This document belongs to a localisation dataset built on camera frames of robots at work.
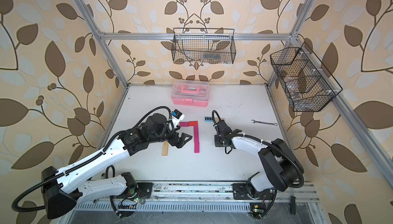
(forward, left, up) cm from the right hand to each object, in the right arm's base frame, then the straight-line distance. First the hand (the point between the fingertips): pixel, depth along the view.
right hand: (220, 140), depth 92 cm
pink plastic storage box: (+31, +18, +11) cm, 37 cm away
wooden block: (-4, +33, +1) cm, 33 cm away
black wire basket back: (+49, +8, +35) cm, 60 cm away
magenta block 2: (+2, +14, 0) cm, 14 cm away
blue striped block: (+15, +6, +2) cm, 16 cm away
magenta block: (+7, +14, +1) cm, 16 cm away
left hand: (-4, +19, +22) cm, 30 cm away
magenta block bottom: (-3, +14, +1) cm, 15 cm away
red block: (+12, +17, +1) cm, 21 cm away
